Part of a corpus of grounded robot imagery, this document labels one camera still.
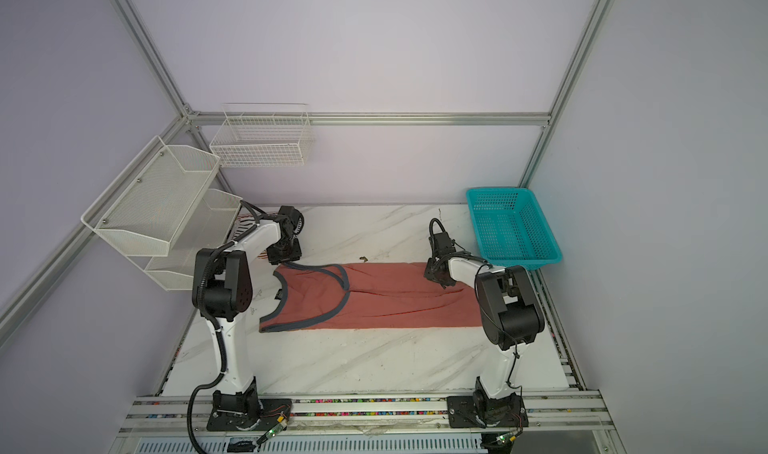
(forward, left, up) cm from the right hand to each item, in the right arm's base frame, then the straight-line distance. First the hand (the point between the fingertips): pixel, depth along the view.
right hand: (434, 272), depth 100 cm
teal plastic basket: (+21, -32, -2) cm, 39 cm away
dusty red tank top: (-10, +22, +1) cm, 24 cm away
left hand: (+2, +51, +4) cm, 51 cm away
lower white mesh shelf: (+10, +77, +13) cm, 79 cm away
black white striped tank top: (+16, +69, +7) cm, 71 cm away
